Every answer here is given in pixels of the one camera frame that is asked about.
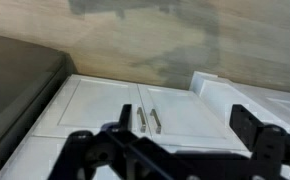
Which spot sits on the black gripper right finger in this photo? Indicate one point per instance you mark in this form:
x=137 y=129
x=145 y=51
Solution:
x=268 y=143

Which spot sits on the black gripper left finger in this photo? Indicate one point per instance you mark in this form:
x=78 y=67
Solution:
x=85 y=150

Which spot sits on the white drawer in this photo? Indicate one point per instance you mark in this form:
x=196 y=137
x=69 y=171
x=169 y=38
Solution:
x=28 y=160

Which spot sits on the wide white cabinet door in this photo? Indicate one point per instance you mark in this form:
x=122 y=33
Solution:
x=95 y=103

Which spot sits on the white corner cabinet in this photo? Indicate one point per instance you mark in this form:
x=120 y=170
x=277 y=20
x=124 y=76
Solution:
x=225 y=93

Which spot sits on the narrow white cabinet door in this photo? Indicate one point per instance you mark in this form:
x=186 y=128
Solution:
x=188 y=113

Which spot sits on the black steel refrigerator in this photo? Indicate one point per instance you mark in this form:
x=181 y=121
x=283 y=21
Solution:
x=15 y=86

